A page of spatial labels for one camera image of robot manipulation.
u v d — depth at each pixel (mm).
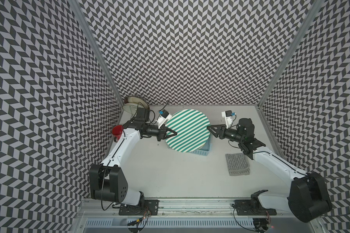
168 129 720
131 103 1012
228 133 711
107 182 411
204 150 875
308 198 406
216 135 713
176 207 745
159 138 680
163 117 685
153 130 681
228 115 706
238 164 867
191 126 723
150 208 723
